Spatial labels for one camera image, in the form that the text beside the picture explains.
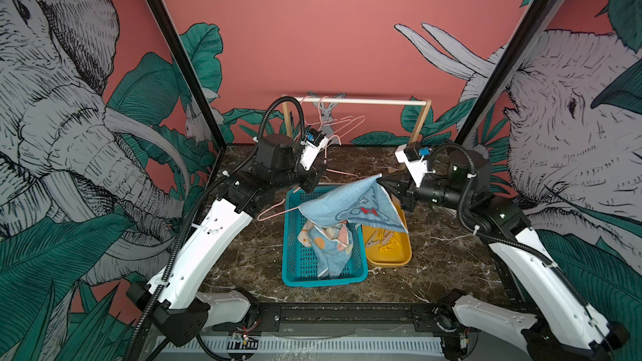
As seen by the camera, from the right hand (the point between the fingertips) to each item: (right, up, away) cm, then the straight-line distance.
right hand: (378, 176), depth 59 cm
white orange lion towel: (-11, -23, +25) cm, 35 cm away
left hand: (-13, +4, +7) cm, 15 cm away
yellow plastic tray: (+9, -26, +29) cm, 40 cm away
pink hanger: (-30, -11, +4) cm, 32 cm away
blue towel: (-12, -31, +22) cm, 40 cm away
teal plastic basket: (-23, -31, +26) cm, 47 cm away
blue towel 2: (-1, -8, +13) cm, 15 cm away
